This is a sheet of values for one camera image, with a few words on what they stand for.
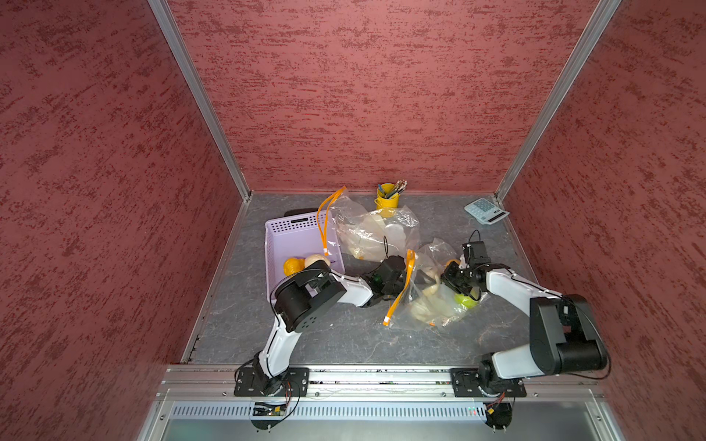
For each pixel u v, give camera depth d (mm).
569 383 757
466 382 741
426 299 894
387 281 741
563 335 443
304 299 522
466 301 831
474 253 741
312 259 940
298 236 1055
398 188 1014
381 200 1065
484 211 1134
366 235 945
